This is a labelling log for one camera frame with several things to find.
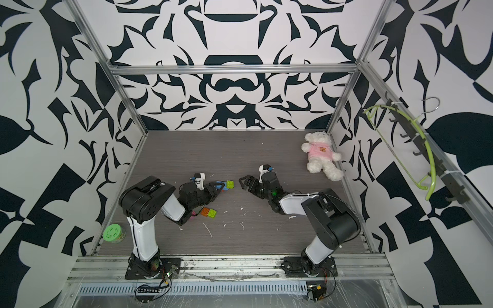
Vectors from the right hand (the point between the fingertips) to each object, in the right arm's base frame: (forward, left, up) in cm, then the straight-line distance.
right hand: (243, 180), depth 91 cm
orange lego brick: (-13, +17, -5) cm, 22 cm away
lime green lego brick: (0, +7, -3) cm, 7 cm away
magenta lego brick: (-16, +20, +2) cm, 26 cm away
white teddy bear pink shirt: (+14, -40, -1) cm, 42 cm away
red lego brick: (-3, +10, -4) cm, 11 cm away
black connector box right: (-41, -27, -9) cm, 50 cm away
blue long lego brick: (-1, +11, -2) cm, 11 cm away
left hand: (+1, +10, -3) cm, 10 cm away
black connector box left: (-41, +36, -10) cm, 55 cm away
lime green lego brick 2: (-13, +14, -6) cm, 20 cm away
